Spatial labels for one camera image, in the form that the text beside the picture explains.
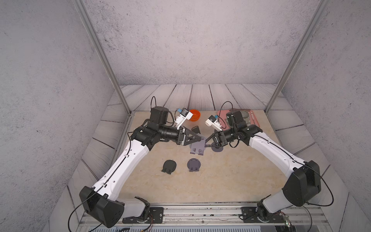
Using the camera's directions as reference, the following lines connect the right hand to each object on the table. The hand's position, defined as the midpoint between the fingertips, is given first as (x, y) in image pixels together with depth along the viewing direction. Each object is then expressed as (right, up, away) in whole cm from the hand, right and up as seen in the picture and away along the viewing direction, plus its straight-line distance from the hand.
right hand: (205, 147), depth 65 cm
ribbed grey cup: (+33, +15, +40) cm, 54 cm away
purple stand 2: (-4, -16, +27) cm, 31 cm away
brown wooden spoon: (+30, +22, +58) cm, 69 cm away
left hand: (-3, +4, -3) cm, 6 cm away
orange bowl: (-2, +17, +50) cm, 52 cm away
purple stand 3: (-3, 0, -1) cm, 4 cm away
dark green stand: (-20, -16, +26) cm, 37 cm away
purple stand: (+11, -7, +34) cm, 36 cm away
